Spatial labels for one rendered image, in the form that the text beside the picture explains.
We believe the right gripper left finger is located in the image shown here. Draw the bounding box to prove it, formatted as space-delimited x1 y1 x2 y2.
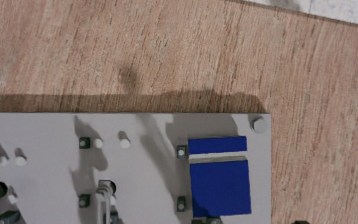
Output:
191 219 206 224

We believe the grey fixture plate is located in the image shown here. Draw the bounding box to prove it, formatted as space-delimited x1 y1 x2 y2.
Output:
0 112 271 224

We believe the blue rectangular block with slot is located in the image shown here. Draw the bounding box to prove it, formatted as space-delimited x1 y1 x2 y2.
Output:
188 135 252 218

